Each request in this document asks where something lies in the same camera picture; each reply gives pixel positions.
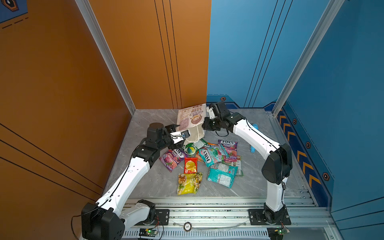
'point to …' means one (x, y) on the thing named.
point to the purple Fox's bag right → (231, 148)
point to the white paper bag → (191, 119)
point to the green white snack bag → (238, 163)
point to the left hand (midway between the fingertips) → (179, 128)
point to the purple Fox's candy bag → (172, 158)
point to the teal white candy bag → (222, 174)
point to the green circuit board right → (276, 233)
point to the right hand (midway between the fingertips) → (200, 125)
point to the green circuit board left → (148, 232)
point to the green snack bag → (191, 149)
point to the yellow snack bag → (188, 183)
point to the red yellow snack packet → (190, 165)
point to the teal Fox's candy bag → (212, 155)
